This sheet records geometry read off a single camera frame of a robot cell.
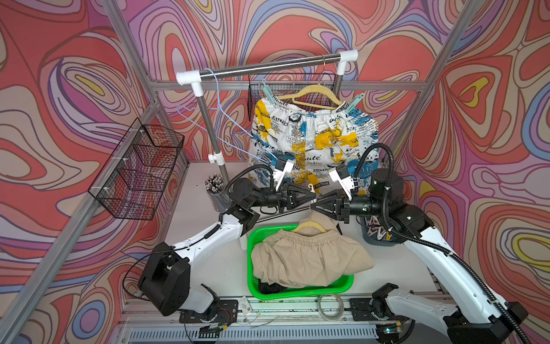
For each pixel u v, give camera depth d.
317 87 0.60
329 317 0.71
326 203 0.55
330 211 0.58
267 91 0.65
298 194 0.58
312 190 0.58
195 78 0.48
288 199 0.57
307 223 0.83
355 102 0.59
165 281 0.42
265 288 0.75
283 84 0.87
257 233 0.83
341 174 0.53
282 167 0.56
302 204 0.58
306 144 0.76
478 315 0.38
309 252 0.76
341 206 0.54
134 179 0.78
